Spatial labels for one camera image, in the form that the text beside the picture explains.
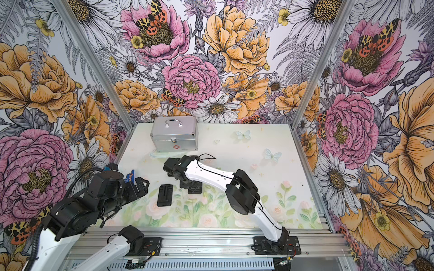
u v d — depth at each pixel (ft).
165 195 2.86
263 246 2.40
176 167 2.10
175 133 3.18
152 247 2.44
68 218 1.26
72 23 2.46
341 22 2.48
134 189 1.83
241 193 1.72
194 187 2.57
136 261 2.33
